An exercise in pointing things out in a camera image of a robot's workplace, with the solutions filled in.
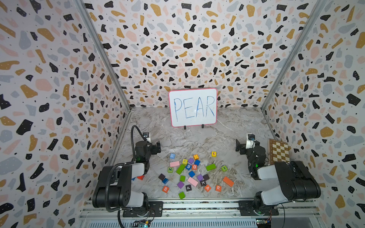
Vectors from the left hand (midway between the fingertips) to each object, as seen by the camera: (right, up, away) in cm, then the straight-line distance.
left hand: (152, 141), depth 93 cm
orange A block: (+34, -25, -13) cm, 44 cm away
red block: (-4, -20, -9) cm, 23 cm away
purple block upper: (+25, -13, -1) cm, 28 cm away
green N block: (+12, -17, -7) cm, 22 cm away
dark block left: (+7, -20, -7) cm, 23 cm away
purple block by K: (+30, -21, -7) cm, 38 cm away
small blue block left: (+10, -22, -9) cm, 26 cm away
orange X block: (+28, -10, 0) cm, 30 cm away
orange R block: (+41, -25, -13) cm, 49 cm away
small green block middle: (+20, -21, -9) cm, 30 cm away
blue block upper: (+29, -13, -2) cm, 32 cm away
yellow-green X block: (+21, -12, -5) cm, 25 cm away
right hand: (+60, +2, -2) cm, 60 cm away
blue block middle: (+25, -19, -7) cm, 32 cm away
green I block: (+46, -16, -5) cm, 49 cm away
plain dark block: (+34, -21, -8) cm, 41 cm away
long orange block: (+47, -22, -9) cm, 53 cm away
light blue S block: (+13, -10, 0) cm, 16 cm away
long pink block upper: (+14, -14, -2) cm, 20 cm away
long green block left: (+18, -17, -5) cm, 25 cm away
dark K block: (+32, -23, -11) cm, 41 cm away
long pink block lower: (+26, -22, -10) cm, 35 cm away
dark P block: (+23, -24, -13) cm, 36 cm away
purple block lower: (+19, -24, -11) cm, 32 cm away
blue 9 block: (+23, -15, -5) cm, 28 cm away
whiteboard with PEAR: (+26, +23, +10) cm, 36 cm away
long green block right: (+37, -16, -4) cm, 41 cm away
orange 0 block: (+27, -15, -5) cm, 31 cm away
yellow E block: (+40, -9, +1) cm, 41 cm away
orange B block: (+11, -25, -13) cm, 30 cm away
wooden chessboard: (+82, -7, +1) cm, 82 cm away
